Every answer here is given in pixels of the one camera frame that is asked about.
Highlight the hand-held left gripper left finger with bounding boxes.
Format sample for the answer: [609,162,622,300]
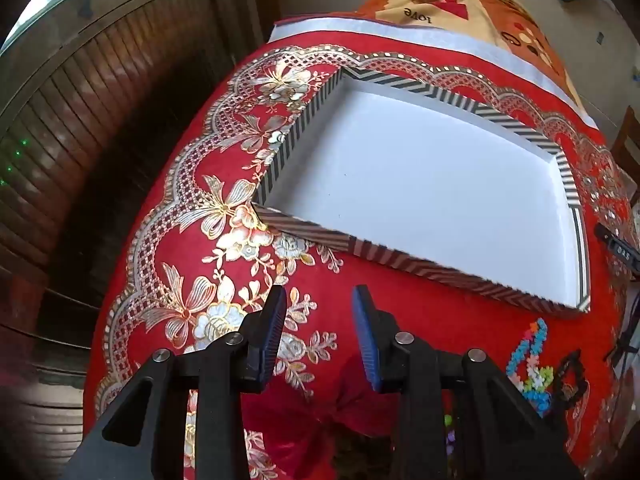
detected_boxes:
[62,285,288,480]

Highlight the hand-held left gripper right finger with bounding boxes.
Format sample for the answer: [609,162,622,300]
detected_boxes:
[351,285,583,480]

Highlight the red scrunchie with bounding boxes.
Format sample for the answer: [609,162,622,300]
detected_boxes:
[245,357,398,443]

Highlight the black bead bracelet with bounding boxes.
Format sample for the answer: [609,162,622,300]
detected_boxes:
[547,350,591,413]

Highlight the blue multicolour bead necklace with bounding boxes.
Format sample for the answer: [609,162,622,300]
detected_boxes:
[505,317,557,418]

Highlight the striped rim white tray box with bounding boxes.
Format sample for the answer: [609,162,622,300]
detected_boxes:
[252,66,592,315]

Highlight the wooden chair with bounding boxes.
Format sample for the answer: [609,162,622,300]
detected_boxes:
[610,105,640,186]

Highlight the red floral tablecloth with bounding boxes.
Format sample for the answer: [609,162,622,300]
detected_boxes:
[82,19,636,480]

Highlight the wooden slatted shutter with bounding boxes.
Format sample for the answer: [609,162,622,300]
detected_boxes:
[0,0,236,461]

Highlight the orange printed blanket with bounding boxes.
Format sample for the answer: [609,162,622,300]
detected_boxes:
[352,0,596,126]

